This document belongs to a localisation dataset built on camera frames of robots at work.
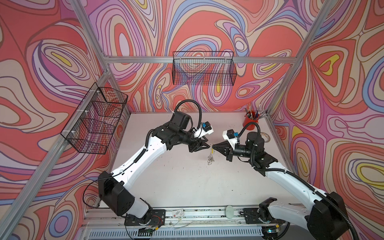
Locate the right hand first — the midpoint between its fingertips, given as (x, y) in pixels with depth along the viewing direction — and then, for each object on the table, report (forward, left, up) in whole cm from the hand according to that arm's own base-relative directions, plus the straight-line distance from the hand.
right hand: (215, 149), depth 73 cm
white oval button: (-24, -6, -21) cm, 32 cm away
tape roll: (+22, -41, -22) cm, 52 cm away
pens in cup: (+34, -34, -12) cm, 50 cm away
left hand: (+1, +3, +5) cm, 6 cm away
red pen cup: (+34, -29, -18) cm, 48 cm away
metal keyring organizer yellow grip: (-3, +3, -2) cm, 5 cm away
